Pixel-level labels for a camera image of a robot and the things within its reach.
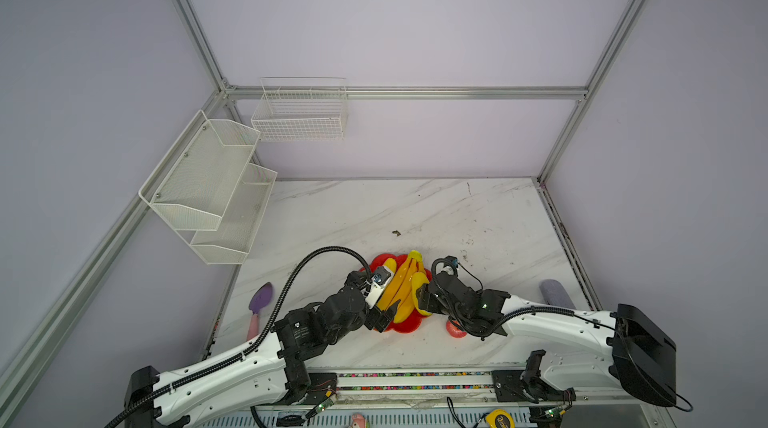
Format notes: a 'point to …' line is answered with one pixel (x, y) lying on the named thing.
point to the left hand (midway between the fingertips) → (381, 289)
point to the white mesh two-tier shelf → (210, 192)
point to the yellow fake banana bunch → (403, 287)
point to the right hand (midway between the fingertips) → (420, 296)
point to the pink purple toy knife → (258, 301)
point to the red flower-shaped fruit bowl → (415, 320)
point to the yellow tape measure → (500, 418)
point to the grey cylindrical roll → (555, 294)
